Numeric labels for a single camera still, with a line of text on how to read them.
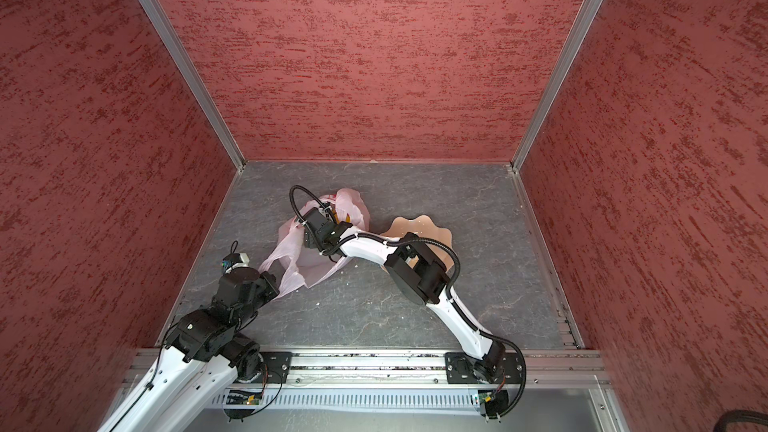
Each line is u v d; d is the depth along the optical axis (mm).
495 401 726
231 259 694
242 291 578
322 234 750
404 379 736
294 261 752
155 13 788
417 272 565
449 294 588
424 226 974
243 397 722
